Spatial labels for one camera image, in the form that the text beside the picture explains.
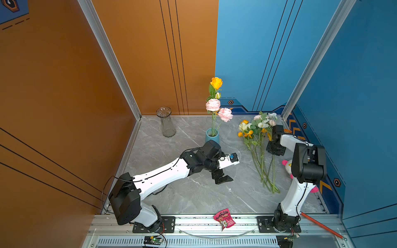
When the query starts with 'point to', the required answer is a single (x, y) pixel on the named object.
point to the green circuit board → (156, 240)
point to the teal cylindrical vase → (212, 134)
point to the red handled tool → (312, 219)
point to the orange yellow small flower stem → (248, 133)
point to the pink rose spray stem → (274, 190)
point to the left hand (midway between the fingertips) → (229, 167)
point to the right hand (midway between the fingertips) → (272, 151)
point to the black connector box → (284, 241)
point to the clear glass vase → (168, 128)
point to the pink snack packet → (225, 218)
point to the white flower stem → (272, 115)
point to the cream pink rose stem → (244, 127)
